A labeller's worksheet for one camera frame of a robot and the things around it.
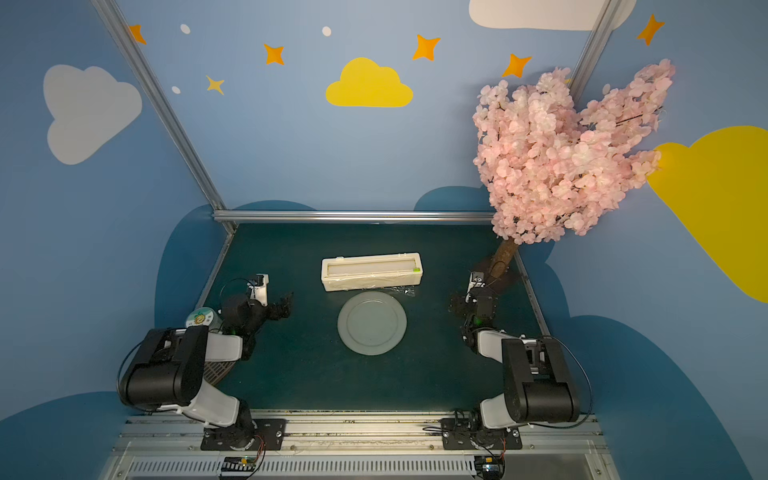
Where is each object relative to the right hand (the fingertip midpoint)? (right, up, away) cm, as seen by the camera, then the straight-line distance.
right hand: (476, 291), depth 95 cm
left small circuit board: (-66, -41, -22) cm, 80 cm away
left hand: (-64, +1, -1) cm, 64 cm away
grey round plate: (-34, -10, -1) cm, 35 cm away
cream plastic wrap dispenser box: (-39, +6, +5) cm, 39 cm away
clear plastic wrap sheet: (-21, 0, +7) cm, 22 cm away
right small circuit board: (-3, -41, -22) cm, 47 cm away
